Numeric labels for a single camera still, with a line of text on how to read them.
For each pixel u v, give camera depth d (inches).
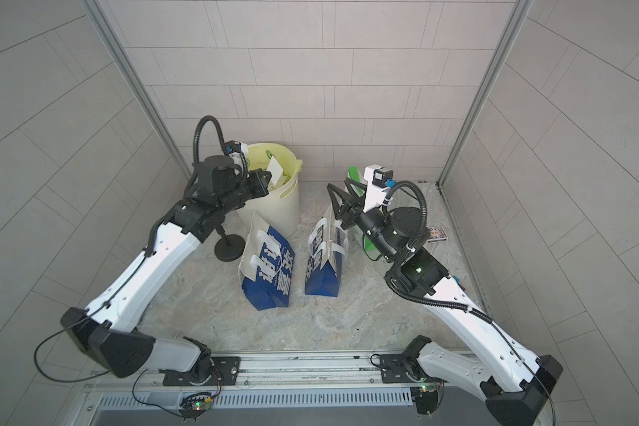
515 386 14.4
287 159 34.1
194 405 25.8
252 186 24.0
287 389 27.2
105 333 14.5
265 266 29.4
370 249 37.9
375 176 18.6
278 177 28.9
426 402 26.7
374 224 20.0
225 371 28.0
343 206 20.1
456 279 17.8
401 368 28.0
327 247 28.4
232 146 23.4
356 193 23.1
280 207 31.8
